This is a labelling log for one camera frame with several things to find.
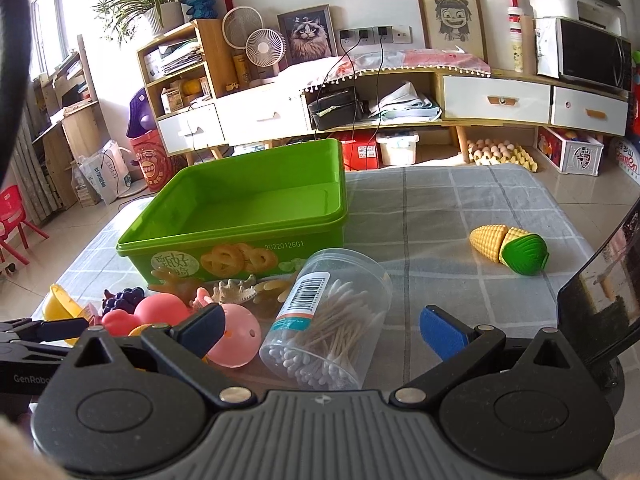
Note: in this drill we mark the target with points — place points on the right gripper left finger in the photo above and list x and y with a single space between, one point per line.
178 352

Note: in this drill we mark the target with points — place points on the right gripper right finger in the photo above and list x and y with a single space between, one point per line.
465 352

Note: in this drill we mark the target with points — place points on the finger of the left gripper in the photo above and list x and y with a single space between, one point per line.
26 329

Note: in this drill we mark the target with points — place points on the yellow toy pot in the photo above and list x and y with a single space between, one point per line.
61 306

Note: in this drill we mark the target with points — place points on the pink plastic ball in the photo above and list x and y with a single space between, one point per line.
241 340

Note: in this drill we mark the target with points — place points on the clear cotton swab jar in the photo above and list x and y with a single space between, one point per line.
325 334

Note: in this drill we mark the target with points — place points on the gripper left body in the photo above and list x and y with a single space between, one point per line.
26 368

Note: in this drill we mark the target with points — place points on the translucent tan hand toy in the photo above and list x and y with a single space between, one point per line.
170 282

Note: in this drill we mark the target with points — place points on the beige starfish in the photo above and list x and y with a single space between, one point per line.
233 291

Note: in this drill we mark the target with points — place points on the purple toy grapes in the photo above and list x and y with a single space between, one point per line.
126 300

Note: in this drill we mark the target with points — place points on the toy corn cob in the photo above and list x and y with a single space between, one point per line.
523 252

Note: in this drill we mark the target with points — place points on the red child chair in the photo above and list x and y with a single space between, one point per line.
13 218

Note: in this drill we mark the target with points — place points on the green plastic storage bin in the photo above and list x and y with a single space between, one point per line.
259 214

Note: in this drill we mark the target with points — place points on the white shopping bag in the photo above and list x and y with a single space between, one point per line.
106 171

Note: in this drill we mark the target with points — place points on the red printed bag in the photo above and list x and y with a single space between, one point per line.
151 156

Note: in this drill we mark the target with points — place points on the egg tray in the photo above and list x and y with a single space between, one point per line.
490 152

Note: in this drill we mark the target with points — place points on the clear plastic storage box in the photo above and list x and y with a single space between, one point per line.
398 149

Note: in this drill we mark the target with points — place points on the red storage box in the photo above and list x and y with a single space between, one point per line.
359 149

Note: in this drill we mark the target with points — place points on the red white carton box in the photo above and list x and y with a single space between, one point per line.
570 151

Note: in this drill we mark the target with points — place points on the wooden tv cabinet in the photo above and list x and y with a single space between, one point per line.
196 101

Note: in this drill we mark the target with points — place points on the black bag on shelf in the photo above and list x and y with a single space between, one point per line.
335 109

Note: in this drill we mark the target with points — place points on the white desk fan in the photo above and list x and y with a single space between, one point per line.
265 48

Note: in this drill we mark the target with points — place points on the black microwave oven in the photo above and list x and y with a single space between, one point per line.
574 51

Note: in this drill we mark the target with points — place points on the framed cartoon girl picture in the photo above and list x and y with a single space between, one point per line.
454 25

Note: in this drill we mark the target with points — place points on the framed cat picture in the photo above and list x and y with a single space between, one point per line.
308 33

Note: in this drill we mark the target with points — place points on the white printer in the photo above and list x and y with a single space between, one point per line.
603 14

